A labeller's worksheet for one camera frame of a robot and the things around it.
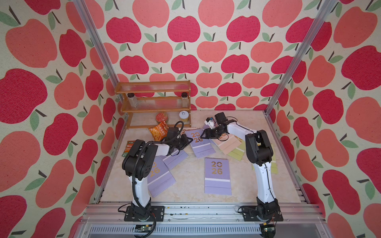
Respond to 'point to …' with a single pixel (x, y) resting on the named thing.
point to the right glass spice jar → (184, 99)
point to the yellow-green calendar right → (274, 165)
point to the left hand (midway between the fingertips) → (194, 142)
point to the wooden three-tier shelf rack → (149, 103)
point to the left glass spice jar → (133, 99)
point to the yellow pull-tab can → (184, 116)
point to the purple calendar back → (205, 126)
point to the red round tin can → (161, 116)
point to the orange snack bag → (159, 132)
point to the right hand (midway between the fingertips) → (204, 139)
